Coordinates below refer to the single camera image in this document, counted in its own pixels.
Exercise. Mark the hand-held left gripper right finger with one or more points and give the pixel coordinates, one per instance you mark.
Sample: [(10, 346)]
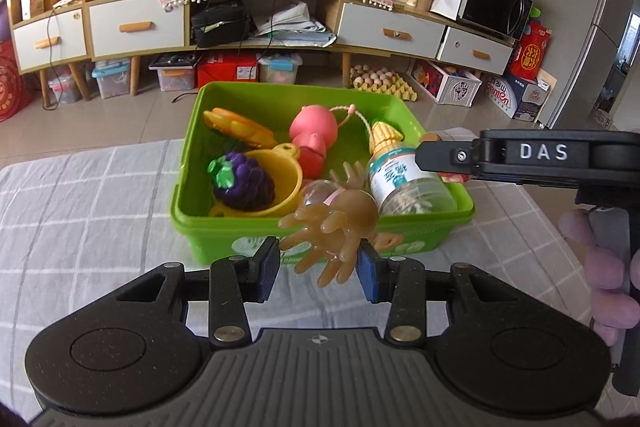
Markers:
[(369, 274)]

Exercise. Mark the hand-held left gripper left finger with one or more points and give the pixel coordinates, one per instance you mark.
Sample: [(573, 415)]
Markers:
[(267, 272)]

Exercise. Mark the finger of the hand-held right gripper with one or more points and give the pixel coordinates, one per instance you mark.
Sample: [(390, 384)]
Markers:
[(445, 157)]

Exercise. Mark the clear cotton swab jar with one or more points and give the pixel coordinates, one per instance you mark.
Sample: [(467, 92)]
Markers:
[(400, 182)]

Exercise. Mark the toy corn cob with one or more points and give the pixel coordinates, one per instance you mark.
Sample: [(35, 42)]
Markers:
[(385, 137)]

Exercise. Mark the brown rubber octopus toy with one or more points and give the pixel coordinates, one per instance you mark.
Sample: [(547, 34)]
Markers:
[(350, 212)]

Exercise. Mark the green plastic box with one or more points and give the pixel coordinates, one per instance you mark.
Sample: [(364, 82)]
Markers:
[(210, 227)]

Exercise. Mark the pink clear capsule ball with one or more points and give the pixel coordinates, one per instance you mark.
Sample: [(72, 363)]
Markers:
[(317, 194)]

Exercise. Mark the purple toy grapes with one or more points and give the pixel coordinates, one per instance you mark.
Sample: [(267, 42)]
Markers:
[(245, 182)]

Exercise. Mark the yellow toy cup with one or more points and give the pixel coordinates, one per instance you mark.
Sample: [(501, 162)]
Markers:
[(286, 177)]

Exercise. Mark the pink pig toy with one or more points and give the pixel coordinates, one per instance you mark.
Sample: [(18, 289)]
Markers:
[(312, 127)]

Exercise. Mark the orange toy pumpkin half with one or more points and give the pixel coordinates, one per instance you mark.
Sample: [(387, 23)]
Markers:
[(235, 124)]

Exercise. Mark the person's right hand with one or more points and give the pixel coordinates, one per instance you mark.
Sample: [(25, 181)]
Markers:
[(607, 267)]

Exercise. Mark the white printed carton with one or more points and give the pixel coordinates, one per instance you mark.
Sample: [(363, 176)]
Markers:
[(512, 99)]

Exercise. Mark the yellow egg tray with eggs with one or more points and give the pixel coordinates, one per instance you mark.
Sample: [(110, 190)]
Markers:
[(382, 82)]

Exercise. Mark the red gift box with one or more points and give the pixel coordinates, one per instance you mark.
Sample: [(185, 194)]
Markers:
[(530, 52)]

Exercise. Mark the grey refrigerator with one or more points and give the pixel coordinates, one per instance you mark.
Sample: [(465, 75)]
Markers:
[(580, 47)]

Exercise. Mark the black microwave oven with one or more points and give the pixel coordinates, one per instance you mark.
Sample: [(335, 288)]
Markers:
[(492, 7)]

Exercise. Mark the grey checked tablecloth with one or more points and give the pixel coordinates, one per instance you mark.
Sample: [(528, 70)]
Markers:
[(75, 217)]

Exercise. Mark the flat red box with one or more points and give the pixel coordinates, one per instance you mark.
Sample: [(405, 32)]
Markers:
[(225, 72)]

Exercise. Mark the clear storage box black lid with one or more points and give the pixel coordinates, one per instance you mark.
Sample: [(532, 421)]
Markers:
[(172, 74)]

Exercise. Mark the black bag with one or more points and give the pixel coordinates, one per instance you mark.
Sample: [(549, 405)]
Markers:
[(220, 24)]

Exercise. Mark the red printed paper bag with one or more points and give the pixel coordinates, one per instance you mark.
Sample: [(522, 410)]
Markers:
[(12, 82)]

